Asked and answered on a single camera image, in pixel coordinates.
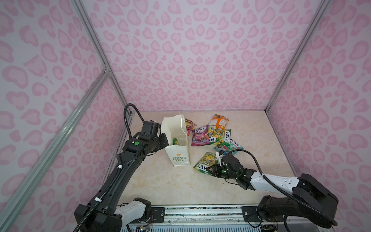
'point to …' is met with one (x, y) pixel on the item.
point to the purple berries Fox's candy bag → (200, 136)
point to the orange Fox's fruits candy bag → (189, 125)
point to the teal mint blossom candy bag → (229, 146)
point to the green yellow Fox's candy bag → (219, 136)
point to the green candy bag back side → (175, 141)
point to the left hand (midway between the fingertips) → (167, 140)
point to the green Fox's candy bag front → (209, 159)
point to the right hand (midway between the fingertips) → (207, 170)
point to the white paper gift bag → (174, 127)
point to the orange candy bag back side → (220, 122)
